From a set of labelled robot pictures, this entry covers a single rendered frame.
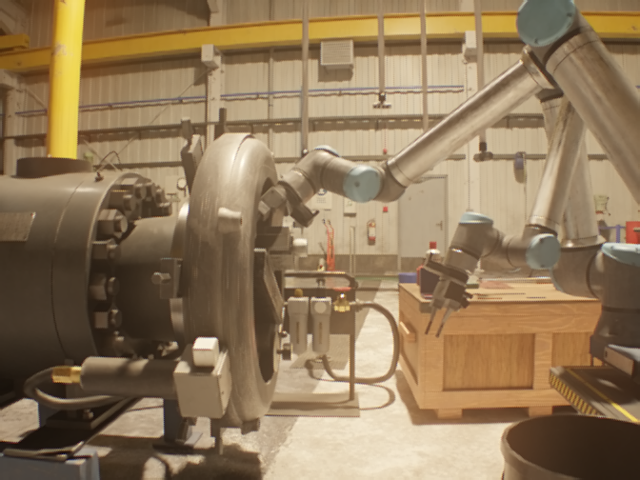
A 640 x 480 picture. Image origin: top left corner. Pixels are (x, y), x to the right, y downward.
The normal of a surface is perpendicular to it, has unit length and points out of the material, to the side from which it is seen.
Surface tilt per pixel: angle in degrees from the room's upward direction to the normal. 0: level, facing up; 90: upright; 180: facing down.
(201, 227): 71
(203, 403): 112
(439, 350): 90
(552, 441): 87
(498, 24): 90
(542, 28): 83
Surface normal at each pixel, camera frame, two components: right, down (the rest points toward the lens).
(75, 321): -0.04, 0.28
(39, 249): -0.04, -0.30
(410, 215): -0.15, 0.00
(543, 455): 0.15, -0.05
